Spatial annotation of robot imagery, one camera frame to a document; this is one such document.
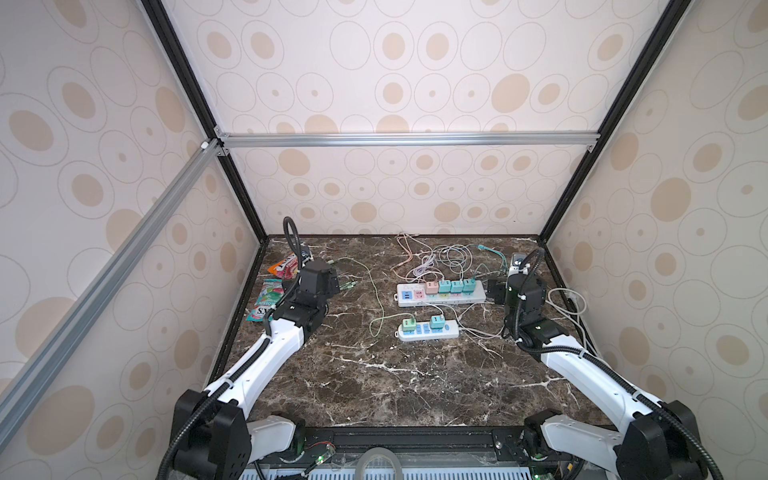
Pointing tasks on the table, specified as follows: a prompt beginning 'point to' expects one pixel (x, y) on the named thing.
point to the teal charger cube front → (444, 287)
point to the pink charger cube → (431, 287)
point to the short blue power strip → (424, 332)
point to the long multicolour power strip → (416, 295)
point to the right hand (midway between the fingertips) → (518, 275)
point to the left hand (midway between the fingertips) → (319, 270)
